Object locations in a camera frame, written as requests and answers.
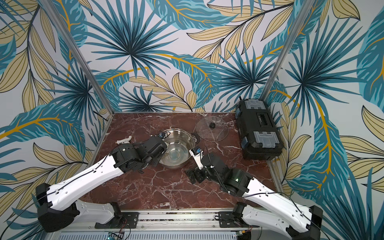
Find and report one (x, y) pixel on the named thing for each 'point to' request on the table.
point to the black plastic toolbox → (260, 139)
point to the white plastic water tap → (126, 140)
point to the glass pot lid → (212, 128)
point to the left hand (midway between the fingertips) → (153, 153)
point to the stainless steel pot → (180, 142)
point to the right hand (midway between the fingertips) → (192, 164)
